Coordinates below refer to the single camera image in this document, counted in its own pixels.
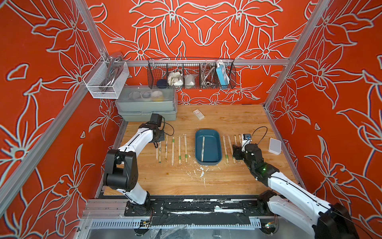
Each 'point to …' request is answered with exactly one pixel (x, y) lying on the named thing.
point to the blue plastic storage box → (212, 153)
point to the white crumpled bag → (175, 78)
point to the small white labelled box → (200, 116)
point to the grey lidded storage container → (137, 103)
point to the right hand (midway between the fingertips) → (235, 144)
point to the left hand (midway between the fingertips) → (157, 136)
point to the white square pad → (275, 146)
